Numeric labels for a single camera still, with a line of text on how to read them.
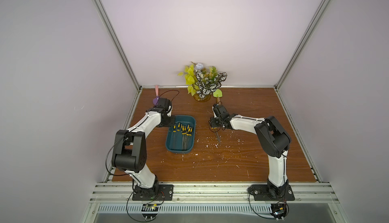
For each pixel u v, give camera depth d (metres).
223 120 0.77
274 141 0.52
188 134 0.92
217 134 0.93
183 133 0.92
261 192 0.73
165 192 0.73
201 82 0.88
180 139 0.90
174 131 0.94
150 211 0.72
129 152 0.46
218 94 1.15
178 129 0.95
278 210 0.70
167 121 0.78
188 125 0.96
